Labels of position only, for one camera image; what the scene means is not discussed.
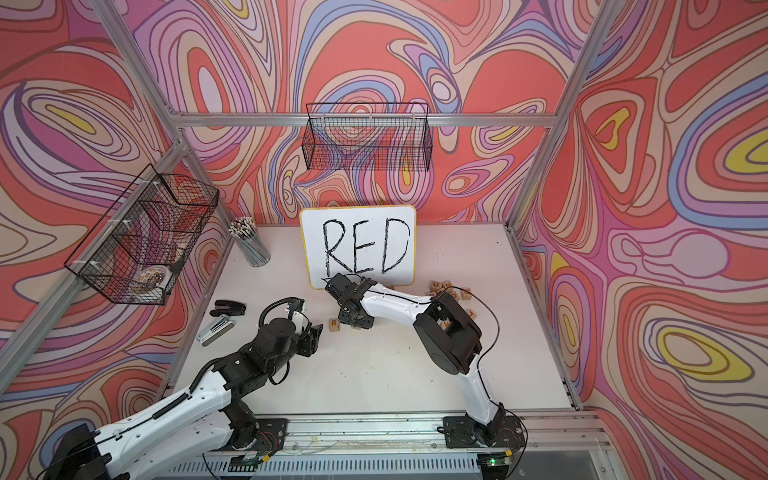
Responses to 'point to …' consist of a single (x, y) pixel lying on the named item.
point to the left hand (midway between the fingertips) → (317, 325)
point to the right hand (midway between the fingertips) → (354, 326)
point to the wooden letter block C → (435, 285)
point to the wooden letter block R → (334, 325)
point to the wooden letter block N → (447, 283)
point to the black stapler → (236, 308)
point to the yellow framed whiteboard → (377, 242)
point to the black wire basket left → (133, 252)
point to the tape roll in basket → (153, 278)
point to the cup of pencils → (245, 231)
